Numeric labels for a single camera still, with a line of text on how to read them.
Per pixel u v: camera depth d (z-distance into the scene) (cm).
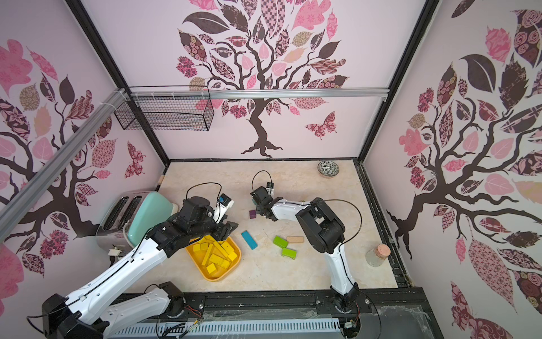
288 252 85
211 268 80
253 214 95
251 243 89
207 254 83
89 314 39
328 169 114
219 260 83
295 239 90
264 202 78
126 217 78
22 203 52
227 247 85
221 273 79
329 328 70
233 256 83
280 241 88
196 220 57
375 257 78
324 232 53
